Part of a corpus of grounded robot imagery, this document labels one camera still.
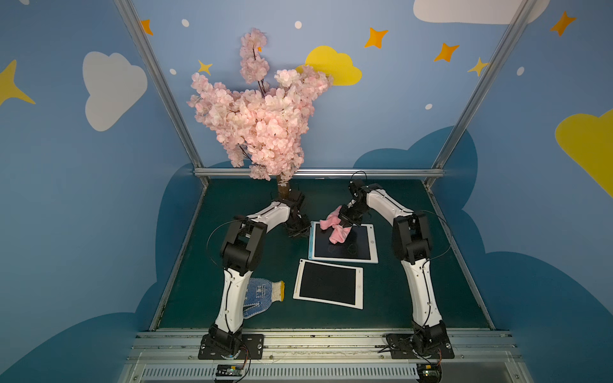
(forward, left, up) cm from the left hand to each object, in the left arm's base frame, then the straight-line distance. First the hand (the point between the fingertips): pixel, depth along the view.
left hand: (311, 231), depth 101 cm
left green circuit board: (-50, +24, -2) cm, 55 cm away
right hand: (+4, -12, +1) cm, 13 cm away
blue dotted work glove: (-27, +18, -1) cm, 32 cm away
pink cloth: (-2, -12, +2) cm, 12 cm away
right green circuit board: (-49, -38, -4) cm, 62 cm away
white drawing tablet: (-22, -9, -2) cm, 24 cm away
